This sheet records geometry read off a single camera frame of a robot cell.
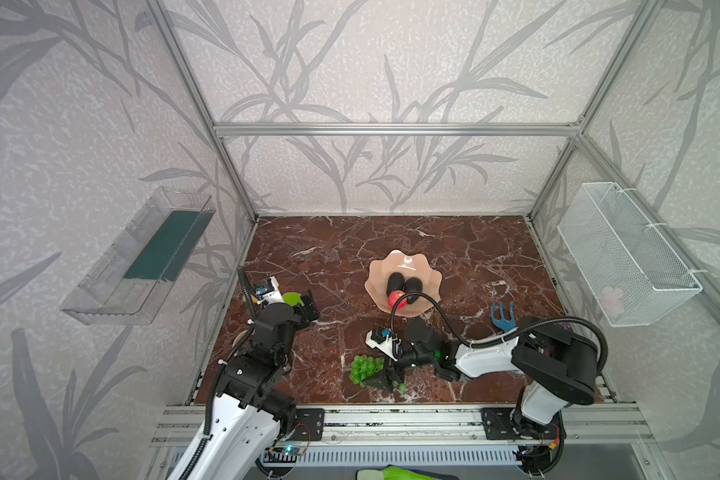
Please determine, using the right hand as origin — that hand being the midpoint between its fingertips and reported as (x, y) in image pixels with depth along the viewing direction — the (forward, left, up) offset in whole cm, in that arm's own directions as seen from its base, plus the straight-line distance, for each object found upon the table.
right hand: (368, 354), depth 79 cm
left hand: (+12, +17, +15) cm, 25 cm away
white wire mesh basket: (+7, -56, +29) cm, 64 cm away
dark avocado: (+25, -8, -4) cm, 27 cm away
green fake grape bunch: (-3, +1, -1) cm, 3 cm away
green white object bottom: (-25, -7, -4) cm, 27 cm away
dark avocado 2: (+23, -14, -3) cm, 27 cm away
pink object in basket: (+8, -61, +14) cm, 63 cm away
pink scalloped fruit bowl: (+31, -13, -4) cm, 34 cm away
